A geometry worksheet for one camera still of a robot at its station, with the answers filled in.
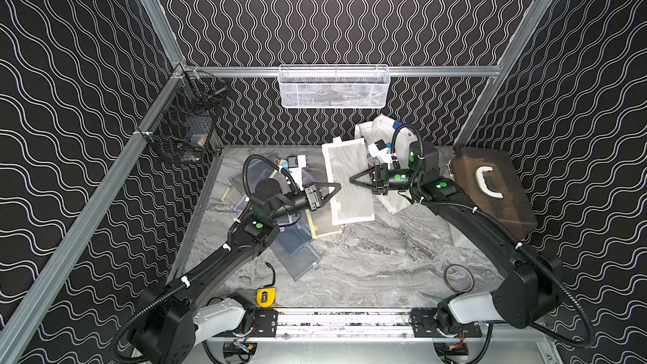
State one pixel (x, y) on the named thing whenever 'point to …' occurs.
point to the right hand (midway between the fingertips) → (351, 180)
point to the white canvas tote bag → (399, 137)
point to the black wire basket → (186, 129)
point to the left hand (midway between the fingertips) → (340, 184)
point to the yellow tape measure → (265, 296)
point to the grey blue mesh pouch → (291, 248)
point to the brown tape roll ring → (446, 280)
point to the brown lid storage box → (489, 179)
